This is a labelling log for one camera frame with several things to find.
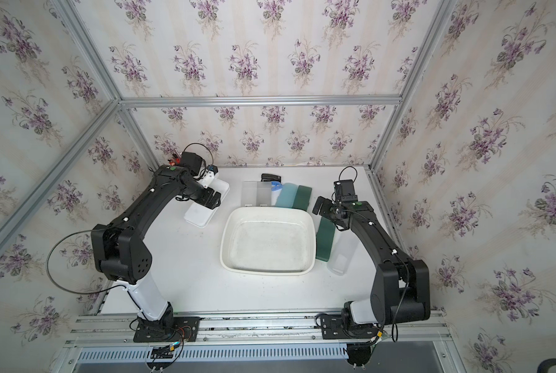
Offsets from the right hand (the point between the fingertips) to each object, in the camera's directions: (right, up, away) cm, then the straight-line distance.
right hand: (326, 210), depth 88 cm
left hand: (-45, +5, +1) cm, 45 cm away
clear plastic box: (-29, +6, +20) cm, 36 cm away
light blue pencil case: (-15, +5, +20) cm, 26 cm away
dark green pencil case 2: (-7, +4, +20) cm, 21 cm away
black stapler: (-24, +14, +27) cm, 39 cm away
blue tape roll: (-20, +10, +23) cm, 32 cm away
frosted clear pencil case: (+8, -15, +4) cm, 18 cm away
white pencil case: (-47, -1, -7) cm, 47 cm away
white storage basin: (-23, -13, +6) cm, 27 cm away
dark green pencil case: (0, -12, +5) cm, 13 cm away
